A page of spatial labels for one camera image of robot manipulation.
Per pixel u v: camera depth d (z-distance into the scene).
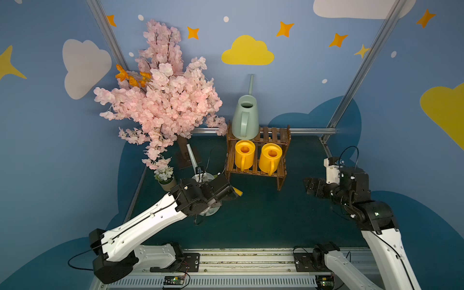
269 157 0.78
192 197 0.42
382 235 0.41
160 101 0.66
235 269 0.73
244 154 0.80
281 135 0.86
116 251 0.37
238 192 0.94
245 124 0.72
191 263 0.74
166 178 0.86
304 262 0.74
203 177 0.59
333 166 0.58
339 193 0.54
